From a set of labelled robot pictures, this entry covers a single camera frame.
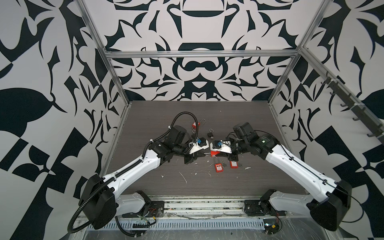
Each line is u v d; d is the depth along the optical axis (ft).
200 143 2.04
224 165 2.93
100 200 1.29
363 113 1.79
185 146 2.12
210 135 3.33
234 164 2.86
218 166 2.85
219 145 1.98
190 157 2.13
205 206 2.49
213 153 2.36
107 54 3.00
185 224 2.13
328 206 1.26
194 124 3.44
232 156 2.17
